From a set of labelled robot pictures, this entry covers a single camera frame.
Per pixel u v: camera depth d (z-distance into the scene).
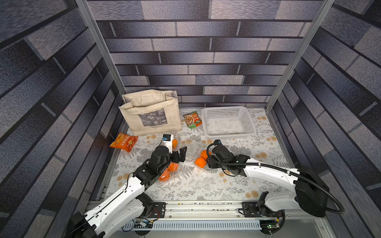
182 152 0.70
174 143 0.92
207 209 0.76
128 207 0.58
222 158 0.63
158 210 0.73
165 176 0.79
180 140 1.01
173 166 0.66
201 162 0.85
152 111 0.86
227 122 1.10
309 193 0.42
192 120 1.10
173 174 0.85
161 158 0.57
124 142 0.95
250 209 0.73
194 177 0.85
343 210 0.38
